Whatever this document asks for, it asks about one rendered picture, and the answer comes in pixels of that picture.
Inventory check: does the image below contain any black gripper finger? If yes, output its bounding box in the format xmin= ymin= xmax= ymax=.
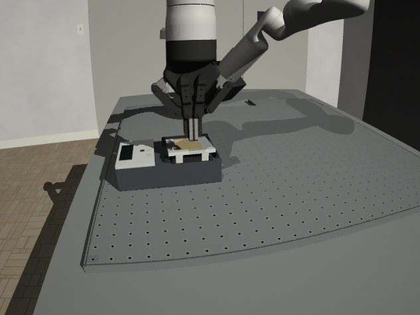
xmin=192 ymin=74 xmax=233 ymax=141
xmin=151 ymin=74 xmax=194 ymax=142

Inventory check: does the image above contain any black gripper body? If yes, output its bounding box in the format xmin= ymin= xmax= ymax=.
xmin=163 ymin=39 xmax=220 ymax=96

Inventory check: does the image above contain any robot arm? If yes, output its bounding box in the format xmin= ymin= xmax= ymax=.
xmin=160 ymin=0 xmax=369 ymax=82

